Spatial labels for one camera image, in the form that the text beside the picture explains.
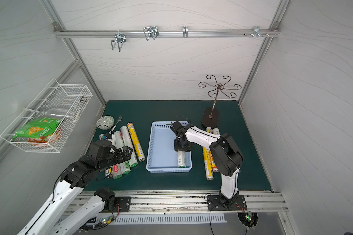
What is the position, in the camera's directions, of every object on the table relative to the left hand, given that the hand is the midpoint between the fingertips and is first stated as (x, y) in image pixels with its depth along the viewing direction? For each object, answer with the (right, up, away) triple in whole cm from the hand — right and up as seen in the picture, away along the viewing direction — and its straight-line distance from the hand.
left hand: (126, 152), depth 73 cm
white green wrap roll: (-7, +1, +20) cm, 22 cm away
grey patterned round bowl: (-27, +13, +32) cm, 44 cm away
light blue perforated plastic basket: (+16, -8, +16) cm, 24 cm away
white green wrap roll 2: (+52, +8, +26) cm, 58 cm away
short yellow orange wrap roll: (+48, -13, +11) cm, 51 cm away
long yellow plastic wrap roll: (0, -1, +18) cm, 18 cm away
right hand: (+27, -2, +19) cm, 33 cm away
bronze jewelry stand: (+50, +18, +37) cm, 65 cm away
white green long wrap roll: (+28, -7, +10) cm, 31 cm away
